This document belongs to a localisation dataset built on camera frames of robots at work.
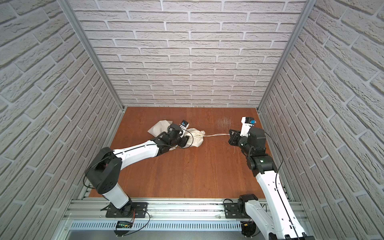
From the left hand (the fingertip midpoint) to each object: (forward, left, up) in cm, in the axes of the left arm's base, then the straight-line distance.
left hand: (183, 129), depth 90 cm
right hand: (-11, -23, +15) cm, 30 cm away
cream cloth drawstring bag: (-5, -8, -1) cm, 9 cm away
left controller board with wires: (-48, +28, -16) cm, 58 cm away
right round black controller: (-49, -33, -14) cm, 61 cm away
